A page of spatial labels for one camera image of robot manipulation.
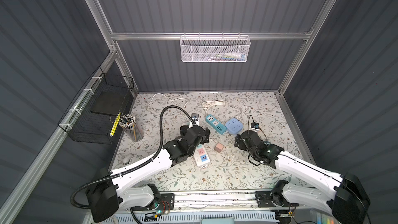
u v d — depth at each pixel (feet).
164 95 3.91
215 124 3.25
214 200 2.47
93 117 2.37
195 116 2.17
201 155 2.83
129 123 2.70
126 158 2.82
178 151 1.81
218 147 2.94
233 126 3.22
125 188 1.40
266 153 1.90
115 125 2.28
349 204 1.32
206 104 3.63
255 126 2.37
